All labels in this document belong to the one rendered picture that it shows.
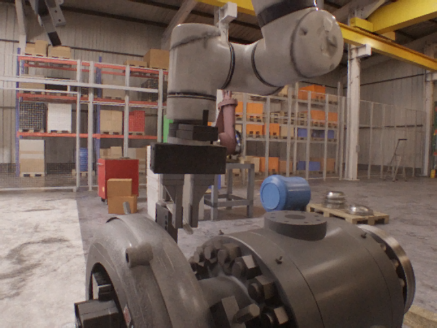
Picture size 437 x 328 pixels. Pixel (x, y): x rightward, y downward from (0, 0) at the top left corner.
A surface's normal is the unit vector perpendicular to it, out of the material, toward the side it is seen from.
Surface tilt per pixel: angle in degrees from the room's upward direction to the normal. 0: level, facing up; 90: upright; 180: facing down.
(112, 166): 90
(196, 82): 94
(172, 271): 33
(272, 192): 90
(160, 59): 90
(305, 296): 50
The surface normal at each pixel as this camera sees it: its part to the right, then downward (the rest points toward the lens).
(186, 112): -0.11, 0.10
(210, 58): 0.41, 0.15
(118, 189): 0.20, 0.06
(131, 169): 0.60, 0.06
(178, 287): 0.34, -0.76
